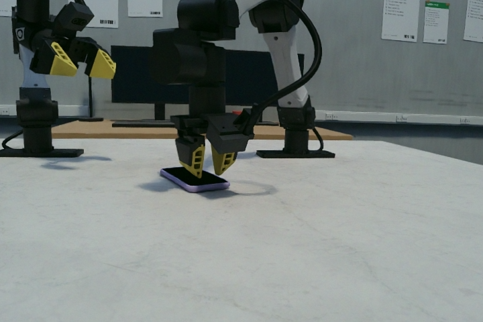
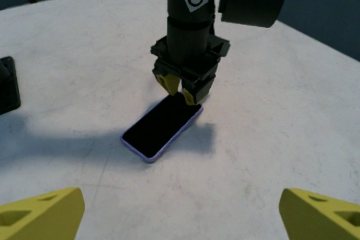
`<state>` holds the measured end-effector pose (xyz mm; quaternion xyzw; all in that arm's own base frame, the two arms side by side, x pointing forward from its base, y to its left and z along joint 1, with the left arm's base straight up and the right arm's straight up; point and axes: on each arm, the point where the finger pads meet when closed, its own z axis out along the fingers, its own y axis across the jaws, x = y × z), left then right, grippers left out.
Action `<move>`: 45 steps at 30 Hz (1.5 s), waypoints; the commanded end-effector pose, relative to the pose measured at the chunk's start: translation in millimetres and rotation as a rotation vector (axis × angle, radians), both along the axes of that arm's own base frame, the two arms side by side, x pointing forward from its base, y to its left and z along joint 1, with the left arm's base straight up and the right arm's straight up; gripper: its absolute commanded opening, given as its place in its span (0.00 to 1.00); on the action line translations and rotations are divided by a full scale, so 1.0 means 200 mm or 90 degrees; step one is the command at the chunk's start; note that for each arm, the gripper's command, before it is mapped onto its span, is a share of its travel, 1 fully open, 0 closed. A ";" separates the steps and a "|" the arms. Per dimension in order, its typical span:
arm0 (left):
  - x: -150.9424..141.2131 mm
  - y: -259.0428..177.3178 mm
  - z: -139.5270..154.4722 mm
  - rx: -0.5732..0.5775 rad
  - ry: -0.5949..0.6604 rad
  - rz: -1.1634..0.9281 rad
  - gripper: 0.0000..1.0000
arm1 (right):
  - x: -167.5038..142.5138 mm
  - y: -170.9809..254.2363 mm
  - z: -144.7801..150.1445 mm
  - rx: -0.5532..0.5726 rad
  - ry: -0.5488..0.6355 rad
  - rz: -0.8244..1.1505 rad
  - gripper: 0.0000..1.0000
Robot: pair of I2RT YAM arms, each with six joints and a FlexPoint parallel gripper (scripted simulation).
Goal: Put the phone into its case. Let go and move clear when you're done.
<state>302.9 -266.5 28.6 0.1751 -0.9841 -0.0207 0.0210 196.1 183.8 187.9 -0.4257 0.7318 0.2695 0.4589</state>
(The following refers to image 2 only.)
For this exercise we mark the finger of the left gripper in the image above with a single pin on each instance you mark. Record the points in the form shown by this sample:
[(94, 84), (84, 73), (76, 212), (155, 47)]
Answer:
[(189, 98), (170, 83)]

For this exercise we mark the black phone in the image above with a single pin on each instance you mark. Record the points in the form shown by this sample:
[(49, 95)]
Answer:
[(156, 128)]

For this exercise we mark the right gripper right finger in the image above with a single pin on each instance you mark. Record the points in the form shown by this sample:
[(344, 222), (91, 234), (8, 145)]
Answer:
[(310, 216)]

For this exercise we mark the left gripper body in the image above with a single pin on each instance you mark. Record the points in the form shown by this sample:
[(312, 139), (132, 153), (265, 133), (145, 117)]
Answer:
[(182, 52)]

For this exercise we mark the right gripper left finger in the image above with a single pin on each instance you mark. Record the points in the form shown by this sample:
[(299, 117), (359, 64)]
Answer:
[(54, 215)]

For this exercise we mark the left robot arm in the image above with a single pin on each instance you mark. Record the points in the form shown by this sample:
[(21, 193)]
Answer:
[(260, 13)]

